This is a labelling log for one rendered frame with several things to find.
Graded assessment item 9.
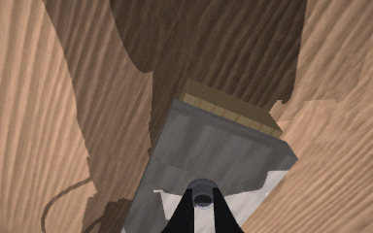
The light wooden plank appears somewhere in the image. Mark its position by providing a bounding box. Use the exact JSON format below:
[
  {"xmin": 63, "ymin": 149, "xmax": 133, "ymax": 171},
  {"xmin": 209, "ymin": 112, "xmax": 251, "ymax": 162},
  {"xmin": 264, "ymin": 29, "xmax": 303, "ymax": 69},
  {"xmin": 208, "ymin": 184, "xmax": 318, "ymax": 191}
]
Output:
[{"xmin": 179, "ymin": 78, "xmax": 284, "ymax": 139}]

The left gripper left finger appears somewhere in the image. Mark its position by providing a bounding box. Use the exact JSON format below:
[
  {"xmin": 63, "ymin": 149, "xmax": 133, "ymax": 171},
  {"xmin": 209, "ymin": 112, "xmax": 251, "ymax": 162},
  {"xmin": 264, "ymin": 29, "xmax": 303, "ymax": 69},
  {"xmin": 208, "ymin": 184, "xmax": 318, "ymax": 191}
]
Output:
[{"xmin": 161, "ymin": 188, "xmax": 194, "ymax": 233}]

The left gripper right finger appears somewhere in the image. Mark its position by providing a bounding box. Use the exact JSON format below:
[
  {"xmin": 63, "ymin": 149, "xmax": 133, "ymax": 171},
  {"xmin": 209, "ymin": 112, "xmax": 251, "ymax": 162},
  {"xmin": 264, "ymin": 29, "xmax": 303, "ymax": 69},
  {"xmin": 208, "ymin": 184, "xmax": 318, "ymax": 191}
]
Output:
[{"xmin": 213, "ymin": 187, "xmax": 245, "ymax": 233}]

